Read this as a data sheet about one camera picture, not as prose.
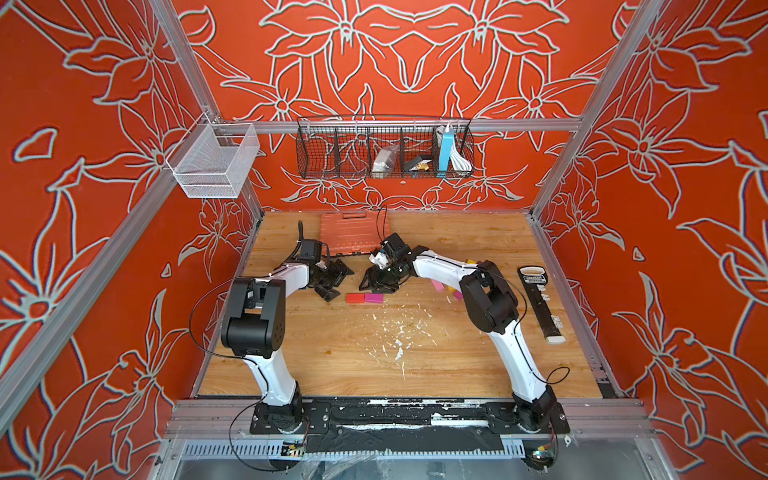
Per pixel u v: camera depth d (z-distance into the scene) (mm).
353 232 1060
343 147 1005
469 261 1072
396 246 832
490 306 585
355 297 946
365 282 905
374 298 949
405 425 728
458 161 916
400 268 771
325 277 839
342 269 879
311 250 795
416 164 839
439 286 683
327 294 876
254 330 485
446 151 858
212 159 930
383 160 919
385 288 882
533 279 976
